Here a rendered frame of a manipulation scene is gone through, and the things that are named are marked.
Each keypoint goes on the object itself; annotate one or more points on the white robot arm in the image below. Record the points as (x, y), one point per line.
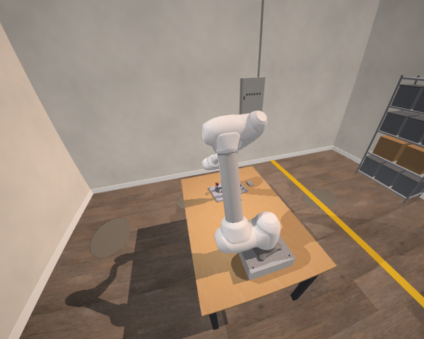
(236, 234)

